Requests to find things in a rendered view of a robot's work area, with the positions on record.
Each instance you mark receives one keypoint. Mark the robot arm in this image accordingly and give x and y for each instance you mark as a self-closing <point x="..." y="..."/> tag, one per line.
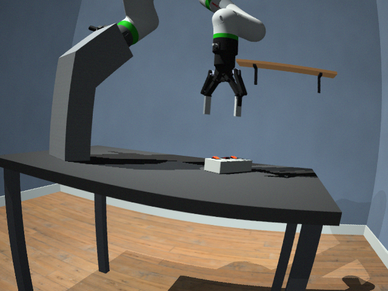
<point x="228" y="21"/>

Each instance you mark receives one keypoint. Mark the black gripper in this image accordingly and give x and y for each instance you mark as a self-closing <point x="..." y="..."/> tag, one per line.
<point x="224" y="70"/>

